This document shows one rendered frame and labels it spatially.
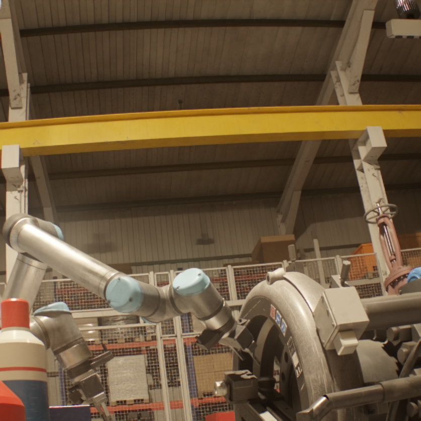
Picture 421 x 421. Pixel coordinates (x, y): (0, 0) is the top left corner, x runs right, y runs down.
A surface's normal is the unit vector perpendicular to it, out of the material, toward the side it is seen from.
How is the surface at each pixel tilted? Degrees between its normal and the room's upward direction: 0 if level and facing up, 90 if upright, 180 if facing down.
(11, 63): 156
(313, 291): 46
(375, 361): 63
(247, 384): 115
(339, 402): 105
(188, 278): 52
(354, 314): 67
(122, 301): 93
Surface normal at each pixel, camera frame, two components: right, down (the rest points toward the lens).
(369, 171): 0.11, -0.39
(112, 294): -0.44, -0.25
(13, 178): 0.12, 0.92
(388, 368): 0.22, -0.69
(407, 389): 0.24, -0.18
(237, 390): 0.25, 0.03
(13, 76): 0.15, 0.68
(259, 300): -0.97, 0.03
